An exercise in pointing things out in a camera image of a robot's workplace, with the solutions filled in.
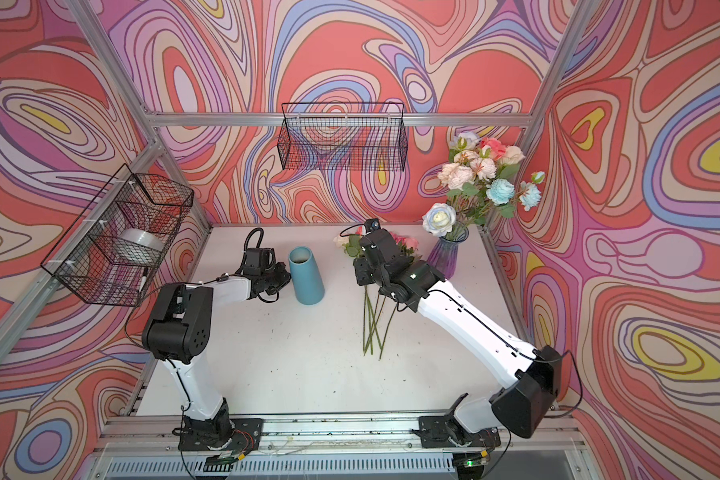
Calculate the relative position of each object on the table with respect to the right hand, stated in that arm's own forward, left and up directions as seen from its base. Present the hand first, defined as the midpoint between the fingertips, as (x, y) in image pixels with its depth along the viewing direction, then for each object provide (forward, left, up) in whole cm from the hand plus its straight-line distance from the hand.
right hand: (368, 267), depth 76 cm
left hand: (+15, +24, -20) cm, 35 cm away
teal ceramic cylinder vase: (+4, +18, -13) cm, 23 cm away
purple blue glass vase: (+14, -25, -13) cm, 32 cm away
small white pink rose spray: (+28, +5, -22) cm, 36 cm away
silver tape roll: (+1, +55, +10) cm, 56 cm away
